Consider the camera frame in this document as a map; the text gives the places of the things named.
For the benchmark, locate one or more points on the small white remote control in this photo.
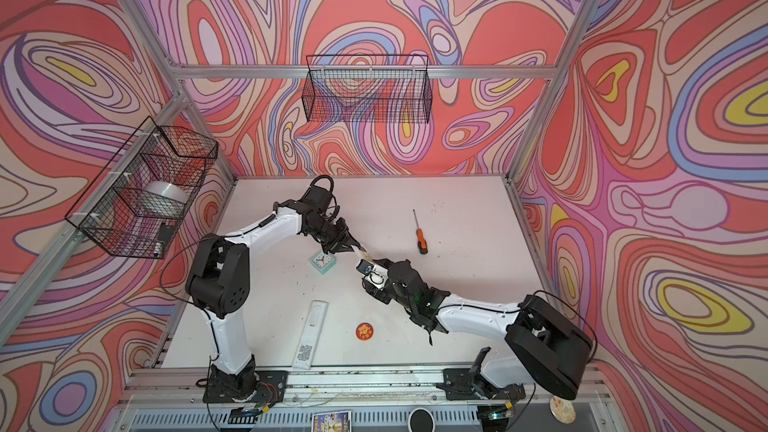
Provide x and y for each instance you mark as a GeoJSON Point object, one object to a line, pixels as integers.
{"type": "Point", "coordinates": [363, 254]}

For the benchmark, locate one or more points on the black round cup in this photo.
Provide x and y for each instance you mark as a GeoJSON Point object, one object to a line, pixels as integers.
{"type": "Point", "coordinates": [421, 420]}

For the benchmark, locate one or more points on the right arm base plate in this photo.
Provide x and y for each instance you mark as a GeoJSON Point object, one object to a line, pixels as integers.
{"type": "Point", "coordinates": [465, 384]}

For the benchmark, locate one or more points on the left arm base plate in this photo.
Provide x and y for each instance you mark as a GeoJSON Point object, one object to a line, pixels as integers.
{"type": "Point", "coordinates": [256, 387]}

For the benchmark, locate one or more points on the back black wire basket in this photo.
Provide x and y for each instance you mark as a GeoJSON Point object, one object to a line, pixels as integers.
{"type": "Point", "coordinates": [367, 88]}

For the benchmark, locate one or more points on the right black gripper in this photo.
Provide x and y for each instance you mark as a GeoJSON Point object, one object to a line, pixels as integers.
{"type": "Point", "coordinates": [377, 294]}

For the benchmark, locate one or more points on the black wire basket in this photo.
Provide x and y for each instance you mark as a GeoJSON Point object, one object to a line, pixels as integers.
{"type": "Point", "coordinates": [367, 88]}
{"type": "Point", "coordinates": [115, 221]}

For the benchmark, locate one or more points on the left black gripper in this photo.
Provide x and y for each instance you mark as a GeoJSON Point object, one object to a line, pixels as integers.
{"type": "Point", "coordinates": [343, 237]}

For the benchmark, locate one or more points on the beige round disc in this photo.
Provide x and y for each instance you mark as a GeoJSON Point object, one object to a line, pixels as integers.
{"type": "Point", "coordinates": [562, 410]}

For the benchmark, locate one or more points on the left black wire basket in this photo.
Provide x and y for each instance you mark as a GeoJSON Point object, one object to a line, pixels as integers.
{"type": "Point", "coordinates": [115, 221]}

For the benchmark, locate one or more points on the mint green alarm clock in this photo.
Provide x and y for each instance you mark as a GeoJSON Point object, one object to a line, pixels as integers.
{"type": "Point", "coordinates": [322, 262]}

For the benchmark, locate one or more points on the colourful printed card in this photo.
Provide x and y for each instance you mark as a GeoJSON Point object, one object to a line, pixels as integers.
{"type": "Point", "coordinates": [337, 421]}

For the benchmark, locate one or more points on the long white remote control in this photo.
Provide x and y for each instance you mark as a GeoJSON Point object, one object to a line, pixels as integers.
{"type": "Point", "coordinates": [309, 339]}

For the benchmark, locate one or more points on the orange black screwdriver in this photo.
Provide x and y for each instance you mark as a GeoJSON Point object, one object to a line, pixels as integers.
{"type": "Point", "coordinates": [421, 240]}

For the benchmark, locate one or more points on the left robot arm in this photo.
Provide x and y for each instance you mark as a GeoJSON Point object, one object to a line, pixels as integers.
{"type": "Point", "coordinates": [219, 281]}

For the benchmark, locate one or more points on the white roll in basket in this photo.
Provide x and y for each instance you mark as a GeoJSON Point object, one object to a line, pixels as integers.
{"type": "Point", "coordinates": [163, 199]}

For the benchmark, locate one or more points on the red round badge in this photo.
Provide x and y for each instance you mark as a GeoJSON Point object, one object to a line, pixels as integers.
{"type": "Point", "coordinates": [364, 331]}

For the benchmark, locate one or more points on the small black item in basket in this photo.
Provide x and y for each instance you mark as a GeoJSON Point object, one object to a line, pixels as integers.
{"type": "Point", "coordinates": [165, 234]}

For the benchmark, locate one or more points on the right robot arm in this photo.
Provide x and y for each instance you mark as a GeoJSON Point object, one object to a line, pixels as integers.
{"type": "Point", "coordinates": [542, 344]}

